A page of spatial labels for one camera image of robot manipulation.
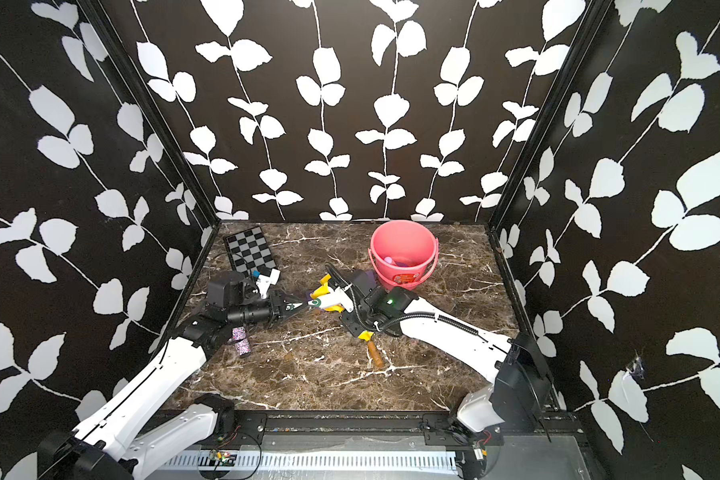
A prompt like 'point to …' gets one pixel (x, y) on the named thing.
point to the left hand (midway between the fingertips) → (307, 302)
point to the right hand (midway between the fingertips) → (345, 310)
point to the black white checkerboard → (249, 252)
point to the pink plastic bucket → (403, 253)
